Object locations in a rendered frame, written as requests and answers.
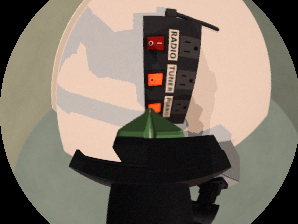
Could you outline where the black power strip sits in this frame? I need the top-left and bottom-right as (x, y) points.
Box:
(143, 8), (219, 124)

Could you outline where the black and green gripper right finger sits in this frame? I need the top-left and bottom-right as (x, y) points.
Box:
(150, 107), (185, 138)

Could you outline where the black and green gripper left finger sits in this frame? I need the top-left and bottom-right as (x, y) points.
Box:
(115, 108), (150, 138)

